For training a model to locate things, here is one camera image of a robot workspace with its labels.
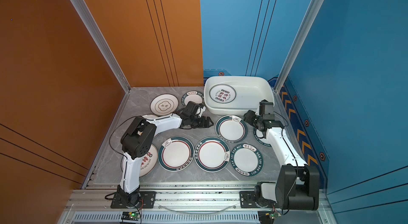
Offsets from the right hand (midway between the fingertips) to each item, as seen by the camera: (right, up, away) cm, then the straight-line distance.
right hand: (246, 116), depth 87 cm
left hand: (-20, -5, +10) cm, 23 cm away
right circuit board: (+6, -44, -16) cm, 47 cm away
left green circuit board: (-55, -43, -16) cm, 72 cm away
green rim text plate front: (0, -24, 0) cm, 24 cm away
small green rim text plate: (-33, +13, +29) cm, 46 cm away
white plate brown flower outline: (-52, +6, +22) cm, 57 cm away
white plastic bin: (-1, +13, +27) cm, 30 cm away
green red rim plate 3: (-7, -9, +10) cm, 15 cm away
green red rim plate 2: (-19, -22, +1) cm, 29 cm away
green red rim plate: (-39, -21, +1) cm, 44 cm away
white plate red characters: (-10, +14, +29) cm, 34 cm away
